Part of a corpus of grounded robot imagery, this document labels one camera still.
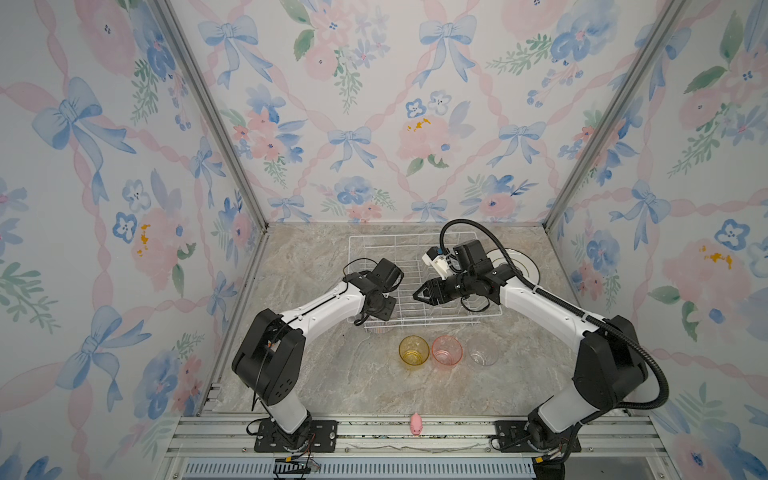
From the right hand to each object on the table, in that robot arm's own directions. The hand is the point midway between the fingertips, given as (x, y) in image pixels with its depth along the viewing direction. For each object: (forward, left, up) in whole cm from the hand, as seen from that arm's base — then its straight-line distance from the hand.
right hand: (420, 292), depth 83 cm
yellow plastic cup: (-11, +1, -13) cm, 17 cm away
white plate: (+21, -38, -12) cm, 45 cm away
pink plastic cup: (-10, -9, -15) cm, 20 cm away
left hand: (0, +10, -7) cm, 13 cm away
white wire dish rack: (+28, +3, -16) cm, 32 cm away
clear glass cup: (-10, -19, -16) cm, 27 cm away
